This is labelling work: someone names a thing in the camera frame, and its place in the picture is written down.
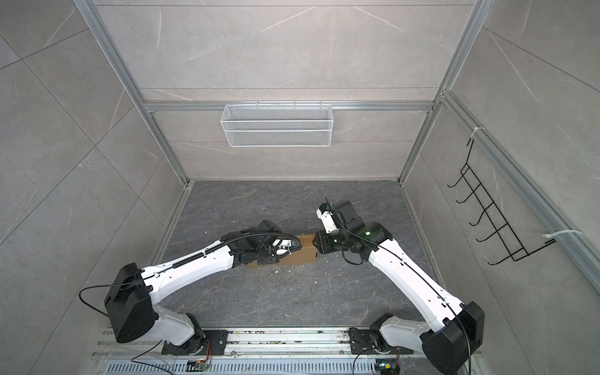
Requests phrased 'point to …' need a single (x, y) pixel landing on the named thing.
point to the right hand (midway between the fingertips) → (318, 239)
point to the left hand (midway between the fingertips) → (275, 239)
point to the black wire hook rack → (505, 235)
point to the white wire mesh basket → (277, 126)
